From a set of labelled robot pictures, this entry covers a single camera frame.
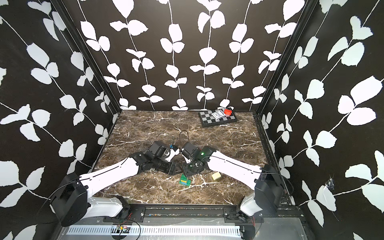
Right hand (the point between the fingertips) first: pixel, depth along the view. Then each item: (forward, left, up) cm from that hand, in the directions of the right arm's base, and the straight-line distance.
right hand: (184, 171), depth 77 cm
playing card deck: (+49, -23, -8) cm, 55 cm away
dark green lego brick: (-2, 0, -3) cm, 4 cm away
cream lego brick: (+2, -18, -11) cm, 21 cm away
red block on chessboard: (+52, -30, -8) cm, 61 cm away
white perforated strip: (-25, +14, -12) cm, 31 cm away
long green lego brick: (-3, -2, -9) cm, 10 cm away
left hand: (+1, +2, -1) cm, 2 cm away
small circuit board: (-25, +30, -13) cm, 41 cm away
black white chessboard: (+46, -14, -10) cm, 49 cm away
